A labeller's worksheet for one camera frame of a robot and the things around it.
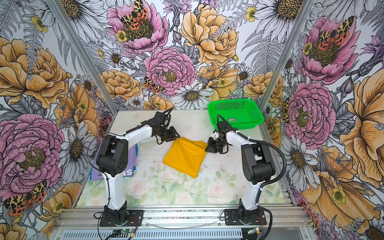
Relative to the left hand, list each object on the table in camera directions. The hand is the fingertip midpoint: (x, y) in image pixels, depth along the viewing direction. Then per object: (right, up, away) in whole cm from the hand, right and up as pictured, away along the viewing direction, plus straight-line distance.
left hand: (177, 140), depth 96 cm
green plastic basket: (+49, +19, +27) cm, 59 cm away
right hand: (+18, -7, -5) cm, 20 cm away
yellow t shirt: (+6, -10, -2) cm, 12 cm away
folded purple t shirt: (-44, -18, -11) cm, 48 cm away
